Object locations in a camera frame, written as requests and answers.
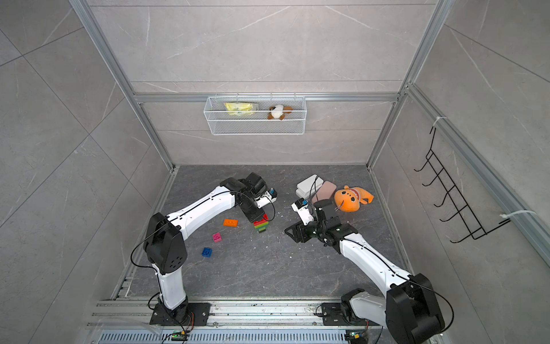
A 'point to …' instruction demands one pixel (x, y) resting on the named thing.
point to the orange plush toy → (349, 198)
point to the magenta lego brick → (217, 237)
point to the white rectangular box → (308, 186)
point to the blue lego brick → (207, 252)
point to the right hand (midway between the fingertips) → (293, 227)
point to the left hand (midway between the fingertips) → (260, 211)
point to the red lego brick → (265, 218)
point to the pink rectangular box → (325, 191)
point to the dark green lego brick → (261, 229)
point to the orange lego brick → (232, 223)
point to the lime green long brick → (261, 226)
